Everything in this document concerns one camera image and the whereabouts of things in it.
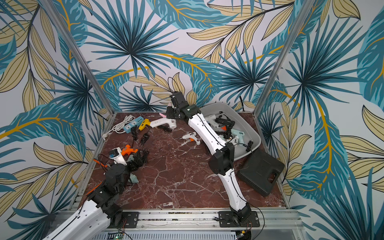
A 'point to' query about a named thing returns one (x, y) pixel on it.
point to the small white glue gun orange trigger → (192, 137)
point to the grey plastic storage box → (252, 139)
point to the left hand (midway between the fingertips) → (132, 155)
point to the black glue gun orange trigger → (228, 123)
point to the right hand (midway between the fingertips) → (170, 110)
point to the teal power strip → (127, 128)
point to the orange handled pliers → (104, 165)
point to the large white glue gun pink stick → (171, 122)
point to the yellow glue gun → (146, 121)
